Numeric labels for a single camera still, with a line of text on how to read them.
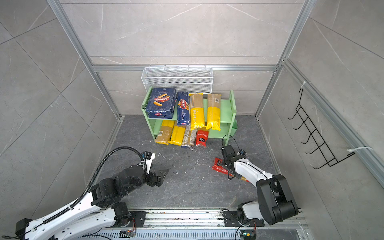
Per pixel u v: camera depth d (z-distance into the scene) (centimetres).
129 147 53
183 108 82
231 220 73
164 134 90
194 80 101
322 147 63
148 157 60
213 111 81
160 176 61
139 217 73
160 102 82
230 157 68
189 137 88
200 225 73
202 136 88
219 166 90
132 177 50
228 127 82
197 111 81
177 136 88
